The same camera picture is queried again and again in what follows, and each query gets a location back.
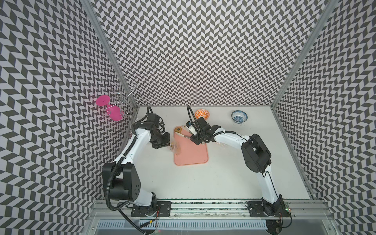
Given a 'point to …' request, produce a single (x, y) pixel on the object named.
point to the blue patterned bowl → (239, 116)
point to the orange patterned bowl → (202, 113)
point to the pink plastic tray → (186, 152)
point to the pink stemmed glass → (115, 112)
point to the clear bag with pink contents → (175, 146)
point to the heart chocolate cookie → (177, 129)
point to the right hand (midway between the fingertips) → (195, 137)
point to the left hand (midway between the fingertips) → (169, 145)
